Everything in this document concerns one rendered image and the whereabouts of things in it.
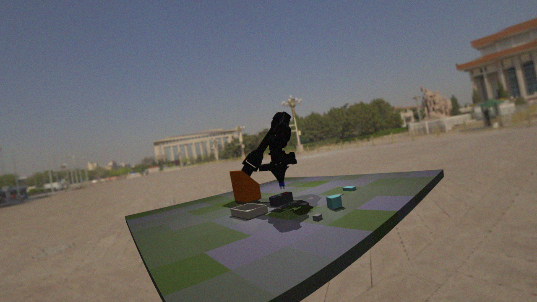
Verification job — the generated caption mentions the teal cube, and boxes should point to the teal cube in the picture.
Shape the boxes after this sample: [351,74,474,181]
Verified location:
[326,195,342,209]

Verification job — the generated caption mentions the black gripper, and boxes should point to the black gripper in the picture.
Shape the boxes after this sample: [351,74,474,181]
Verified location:
[259,149,289,183]

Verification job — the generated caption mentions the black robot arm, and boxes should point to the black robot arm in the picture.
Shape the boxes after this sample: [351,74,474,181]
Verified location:
[241,111,296,177]

